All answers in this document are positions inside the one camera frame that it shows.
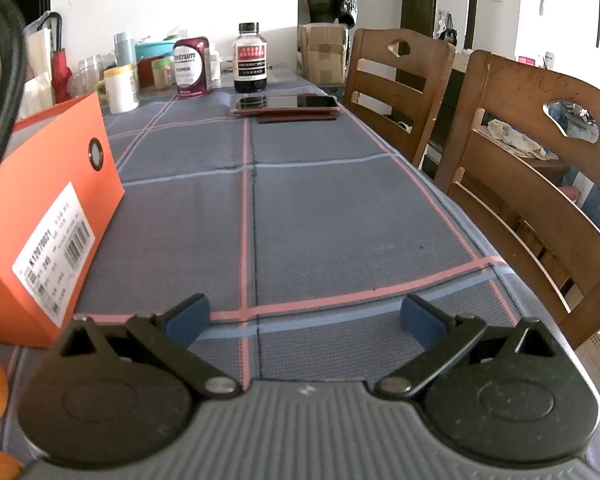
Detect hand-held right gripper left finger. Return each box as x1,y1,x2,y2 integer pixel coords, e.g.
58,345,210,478
55,294,242,402

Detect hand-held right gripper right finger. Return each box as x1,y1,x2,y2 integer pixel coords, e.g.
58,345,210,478
374,294,561,402

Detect orange cardboard box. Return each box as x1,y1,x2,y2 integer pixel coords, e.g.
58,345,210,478
0,92,126,350

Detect grey plaid tablecloth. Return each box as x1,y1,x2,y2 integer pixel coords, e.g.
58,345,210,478
0,62,600,480

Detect wooden chair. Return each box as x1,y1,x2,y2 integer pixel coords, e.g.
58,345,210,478
342,28,456,168
432,50,600,351

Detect smartphone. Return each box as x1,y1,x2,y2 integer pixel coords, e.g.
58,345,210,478
231,94,340,117

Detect white cup with yellow lid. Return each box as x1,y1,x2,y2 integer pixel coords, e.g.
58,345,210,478
102,64,141,114

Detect small jar with green lid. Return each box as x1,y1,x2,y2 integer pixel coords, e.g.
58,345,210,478
151,58,175,88

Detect purple supplement bottle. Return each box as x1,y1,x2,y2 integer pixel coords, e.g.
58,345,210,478
173,36,212,99

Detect glass jar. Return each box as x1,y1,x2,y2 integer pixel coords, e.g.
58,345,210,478
77,55,106,96

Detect dark bottle with black cap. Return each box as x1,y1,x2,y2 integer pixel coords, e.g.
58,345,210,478
233,22,269,94

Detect teal plastic basin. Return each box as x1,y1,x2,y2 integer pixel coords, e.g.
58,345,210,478
135,40,177,61

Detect red umbrella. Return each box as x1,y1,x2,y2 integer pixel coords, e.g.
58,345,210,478
45,11,73,103

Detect blue-grey cylinder bottle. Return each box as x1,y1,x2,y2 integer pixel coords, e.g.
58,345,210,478
114,31,137,67

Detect brown cardboard box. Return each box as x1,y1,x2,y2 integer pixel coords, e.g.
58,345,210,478
298,24,351,86

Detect white paper bag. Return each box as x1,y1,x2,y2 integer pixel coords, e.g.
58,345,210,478
22,12,63,118

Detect black cable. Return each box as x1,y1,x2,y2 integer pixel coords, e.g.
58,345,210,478
0,0,28,211

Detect dark wooden door frame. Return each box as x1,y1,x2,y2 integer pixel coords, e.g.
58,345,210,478
400,0,481,91

